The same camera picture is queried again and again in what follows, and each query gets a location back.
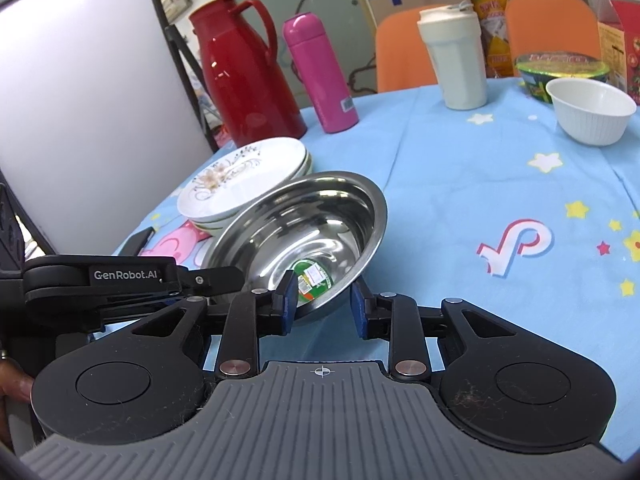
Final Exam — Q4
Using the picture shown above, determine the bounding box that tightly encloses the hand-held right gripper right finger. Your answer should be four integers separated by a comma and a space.
351, 280, 518, 382

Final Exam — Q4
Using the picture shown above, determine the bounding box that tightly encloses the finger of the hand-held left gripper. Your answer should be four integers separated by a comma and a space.
177, 267, 245, 297

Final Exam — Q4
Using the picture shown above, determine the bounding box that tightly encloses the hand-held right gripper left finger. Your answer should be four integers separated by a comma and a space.
131, 270, 296, 381

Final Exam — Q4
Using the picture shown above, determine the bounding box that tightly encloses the large white gold-rimmed plate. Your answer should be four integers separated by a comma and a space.
182, 155, 311, 231

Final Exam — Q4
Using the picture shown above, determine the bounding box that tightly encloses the stainless steel bowl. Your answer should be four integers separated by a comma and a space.
200, 171, 388, 322

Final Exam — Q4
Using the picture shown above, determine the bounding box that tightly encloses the white plate with scroll pattern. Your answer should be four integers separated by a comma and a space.
177, 137, 307, 221

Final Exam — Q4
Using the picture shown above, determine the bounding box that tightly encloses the person's left hand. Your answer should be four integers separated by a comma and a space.
0, 361, 32, 402

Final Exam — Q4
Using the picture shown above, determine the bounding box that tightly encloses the black smartphone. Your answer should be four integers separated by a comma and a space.
119, 226, 156, 257

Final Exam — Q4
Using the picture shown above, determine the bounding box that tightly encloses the blue cartoon printed tablecloth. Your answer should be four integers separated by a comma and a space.
110, 77, 640, 463

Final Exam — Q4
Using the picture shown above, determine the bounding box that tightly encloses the black framed white board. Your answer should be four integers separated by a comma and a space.
0, 0, 221, 256

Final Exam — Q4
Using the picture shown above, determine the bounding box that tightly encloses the red thermos jug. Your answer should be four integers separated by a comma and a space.
188, 0, 308, 148

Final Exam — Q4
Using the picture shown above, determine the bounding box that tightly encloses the pink insulated bottle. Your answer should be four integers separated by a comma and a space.
282, 11, 360, 134

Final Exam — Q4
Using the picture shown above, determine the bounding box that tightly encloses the orange chair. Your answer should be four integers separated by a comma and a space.
375, 7, 441, 93
505, 0, 603, 78

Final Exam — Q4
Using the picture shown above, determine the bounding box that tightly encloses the cream lidded tumbler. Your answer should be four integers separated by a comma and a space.
417, 2, 488, 111

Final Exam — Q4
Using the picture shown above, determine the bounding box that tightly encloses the white ribbed bowl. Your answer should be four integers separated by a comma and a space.
545, 77, 637, 147

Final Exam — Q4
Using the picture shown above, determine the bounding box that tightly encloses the brown paper bag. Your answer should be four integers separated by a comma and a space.
367, 0, 473, 36

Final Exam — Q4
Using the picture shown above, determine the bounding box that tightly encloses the green lidded instant noodle cup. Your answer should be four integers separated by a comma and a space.
515, 51, 612, 105

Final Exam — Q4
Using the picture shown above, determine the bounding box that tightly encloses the yellow snack bag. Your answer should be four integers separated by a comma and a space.
467, 0, 521, 79

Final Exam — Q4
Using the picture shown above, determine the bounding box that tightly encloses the red cracker box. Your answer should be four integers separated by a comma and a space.
597, 0, 640, 93

